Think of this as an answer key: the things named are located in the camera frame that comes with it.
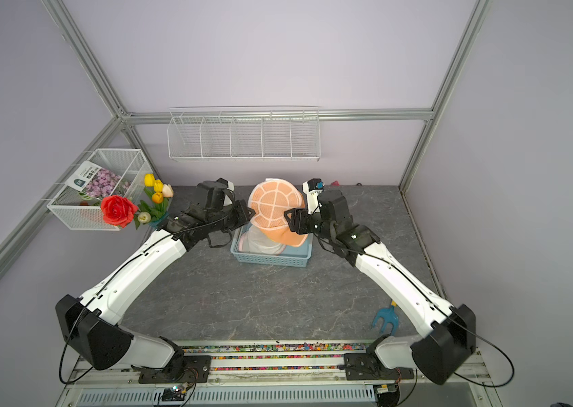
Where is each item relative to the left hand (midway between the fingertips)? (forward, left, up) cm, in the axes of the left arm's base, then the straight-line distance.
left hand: (256, 213), depth 76 cm
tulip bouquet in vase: (+7, +33, -4) cm, 34 cm away
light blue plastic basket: (-3, -12, -22) cm, 25 cm away
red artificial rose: (-3, +35, +8) cm, 36 cm away
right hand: (-1, -11, +1) cm, 11 cm away
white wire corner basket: (+3, +52, +2) cm, 53 cm away
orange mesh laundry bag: (+4, -4, +1) cm, 6 cm away
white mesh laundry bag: (+6, +5, -23) cm, 24 cm away
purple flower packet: (+9, +46, +7) cm, 47 cm away
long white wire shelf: (+40, +6, +1) cm, 41 cm away
